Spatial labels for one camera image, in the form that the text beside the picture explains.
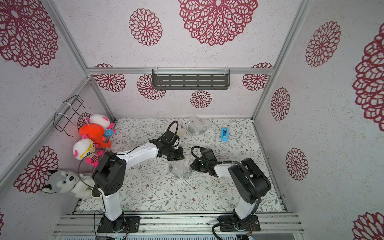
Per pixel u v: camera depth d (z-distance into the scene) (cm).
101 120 94
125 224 73
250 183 43
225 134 109
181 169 88
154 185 88
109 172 53
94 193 79
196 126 109
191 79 97
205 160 75
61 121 73
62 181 69
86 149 80
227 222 74
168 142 73
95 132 92
